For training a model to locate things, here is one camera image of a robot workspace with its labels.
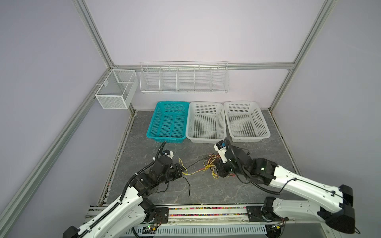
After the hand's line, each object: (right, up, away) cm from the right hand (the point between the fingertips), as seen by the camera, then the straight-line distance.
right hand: (214, 164), depth 72 cm
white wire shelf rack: (-17, +51, +27) cm, 60 cm away
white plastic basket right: (+29, +22, +40) cm, 54 cm away
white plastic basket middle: (-1, +21, +40) cm, 45 cm away
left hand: (-15, -4, +4) cm, 16 cm away
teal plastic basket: (-30, +21, +41) cm, 55 cm away
